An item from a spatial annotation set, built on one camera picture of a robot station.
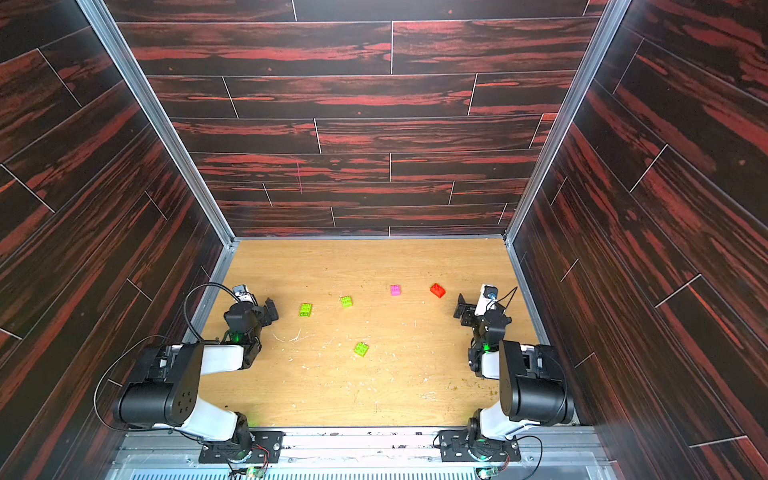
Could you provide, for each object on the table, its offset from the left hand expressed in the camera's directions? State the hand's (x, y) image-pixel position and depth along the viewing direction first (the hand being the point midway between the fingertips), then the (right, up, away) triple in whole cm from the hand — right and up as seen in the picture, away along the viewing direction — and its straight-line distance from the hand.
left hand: (257, 302), depth 94 cm
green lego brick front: (+34, -13, -5) cm, 37 cm away
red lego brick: (+60, +3, +10) cm, 61 cm away
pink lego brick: (+45, +3, +9) cm, 46 cm away
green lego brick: (+15, -3, +4) cm, 15 cm away
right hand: (+72, +2, -3) cm, 72 cm away
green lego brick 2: (+28, -1, +6) cm, 28 cm away
